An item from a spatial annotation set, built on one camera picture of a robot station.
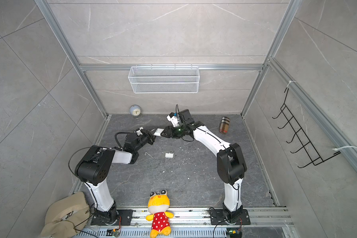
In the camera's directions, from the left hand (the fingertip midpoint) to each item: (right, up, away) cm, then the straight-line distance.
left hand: (159, 124), depth 88 cm
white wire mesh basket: (+1, +31, +13) cm, 34 cm away
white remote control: (0, -5, -2) cm, 5 cm away
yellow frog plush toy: (+2, -39, -16) cm, 43 cm away
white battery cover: (+5, -20, +8) cm, 23 cm away
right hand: (+3, -6, -2) cm, 7 cm away
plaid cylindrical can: (+46, -1, +23) cm, 51 cm away
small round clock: (-23, +12, +27) cm, 37 cm away
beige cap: (-46, -47, -13) cm, 67 cm away
